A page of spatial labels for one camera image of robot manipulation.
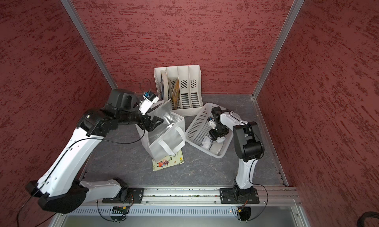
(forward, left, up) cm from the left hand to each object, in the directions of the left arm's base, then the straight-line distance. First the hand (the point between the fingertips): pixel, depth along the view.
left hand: (153, 118), depth 65 cm
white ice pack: (-1, -32, -30) cm, 44 cm away
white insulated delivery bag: (-2, -5, -14) cm, 15 cm away
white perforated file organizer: (+51, -15, -26) cm, 59 cm away
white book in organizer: (+32, 0, -10) cm, 33 cm away
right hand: (+7, -35, -33) cm, 48 cm away
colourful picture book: (-8, -4, -33) cm, 34 cm away
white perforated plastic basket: (+14, -22, -34) cm, 43 cm away
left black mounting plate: (-26, +11, -33) cm, 44 cm away
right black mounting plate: (-26, -39, -32) cm, 56 cm away
